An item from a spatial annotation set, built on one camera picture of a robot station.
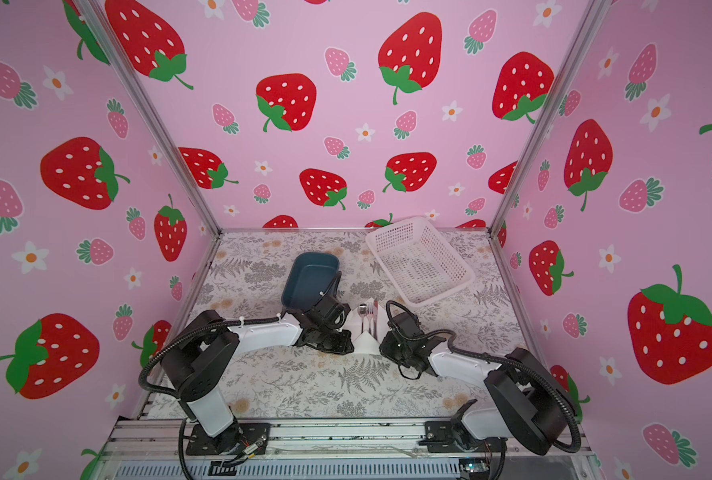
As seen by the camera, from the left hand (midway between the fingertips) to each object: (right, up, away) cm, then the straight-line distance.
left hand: (356, 349), depth 88 cm
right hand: (+6, +1, 0) cm, 7 cm away
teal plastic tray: (-19, +21, +22) cm, 36 cm away
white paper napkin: (+3, +2, +2) cm, 3 cm away
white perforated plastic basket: (+23, +26, +23) cm, 41 cm away
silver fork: (+4, +12, +12) cm, 18 cm away
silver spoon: (+2, +10, +8) cm, 13 cm away
